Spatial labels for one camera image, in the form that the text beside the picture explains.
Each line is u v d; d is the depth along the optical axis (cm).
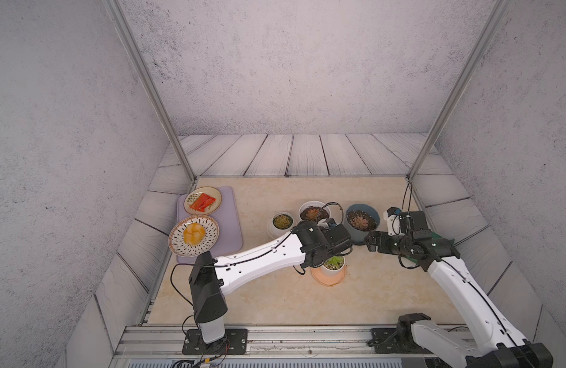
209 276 42
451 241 95
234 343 73
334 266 81
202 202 108
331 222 67
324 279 86
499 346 38
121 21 72
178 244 95
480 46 78
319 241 50
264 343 74
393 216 71
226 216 108
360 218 93
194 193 111
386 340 68
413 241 58
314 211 94
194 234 96
